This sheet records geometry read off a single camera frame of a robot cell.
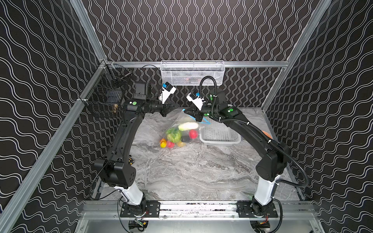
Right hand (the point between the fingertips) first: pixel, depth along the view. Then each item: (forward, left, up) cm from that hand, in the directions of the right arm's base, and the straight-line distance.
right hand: (185, 110), depth 77 cm
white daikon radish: (+1, 0, -15) cm, 15 cm away
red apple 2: (-7, +10, -23) cm, 27 cm away
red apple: (-2, -4, -19) cm, 19 cm away
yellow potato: (-5, +4, -26) cm, 27 cm away
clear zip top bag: (+2, +2, -21) cm, 21 cm away
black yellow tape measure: (-17, +34, -28) cm, 47 cm away
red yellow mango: (-8, +14, -20) cm, 26 cm away
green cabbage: (-5, +8, -16) cm, 19 cm away
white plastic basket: (+7, -21, -30) cm, 37 cm away
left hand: (-2, +3, +5) cm, 6 cm away
